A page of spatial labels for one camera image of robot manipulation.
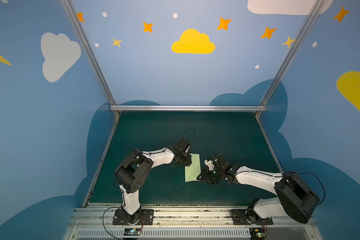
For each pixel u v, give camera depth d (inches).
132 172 19.1
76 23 29.0
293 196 17.2
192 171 35.5
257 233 28.1
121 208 25.4
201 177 33.1
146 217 29.4
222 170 27.0
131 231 28.2
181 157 29.6
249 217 26.4
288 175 18.1
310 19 28.9
